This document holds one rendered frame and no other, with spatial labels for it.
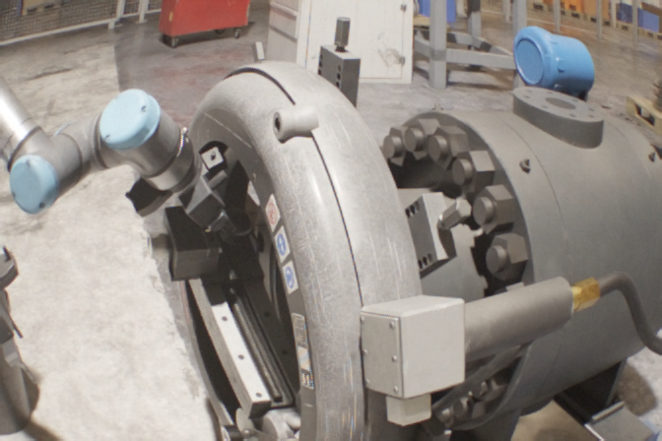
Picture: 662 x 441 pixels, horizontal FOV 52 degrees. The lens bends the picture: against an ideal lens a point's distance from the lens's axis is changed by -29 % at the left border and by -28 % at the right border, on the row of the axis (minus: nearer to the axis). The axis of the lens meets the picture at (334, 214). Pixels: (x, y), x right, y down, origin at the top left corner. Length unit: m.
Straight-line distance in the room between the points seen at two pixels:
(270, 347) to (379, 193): 0.39
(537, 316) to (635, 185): 0.54
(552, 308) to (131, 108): 0.61
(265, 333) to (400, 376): 0.47
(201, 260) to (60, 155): 0.39
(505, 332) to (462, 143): 0.45
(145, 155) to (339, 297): 0.33
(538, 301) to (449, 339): 0.15
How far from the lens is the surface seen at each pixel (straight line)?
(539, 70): 1.72
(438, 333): 0.92
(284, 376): 1.31
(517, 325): 1.00
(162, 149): 1.14
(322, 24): 5.07
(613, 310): 1.42
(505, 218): 1.26
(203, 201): 1.23
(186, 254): 1.33
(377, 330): 0.94
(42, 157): 1.07
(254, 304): 1.38
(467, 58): 5.32
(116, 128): 1.11
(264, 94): 1.15
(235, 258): 1.41
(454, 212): 0.96
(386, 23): 5.20
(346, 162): 1.04
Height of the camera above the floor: 1.26
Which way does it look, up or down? 22 degrees down
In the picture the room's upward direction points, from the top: 4 degrees clockwise
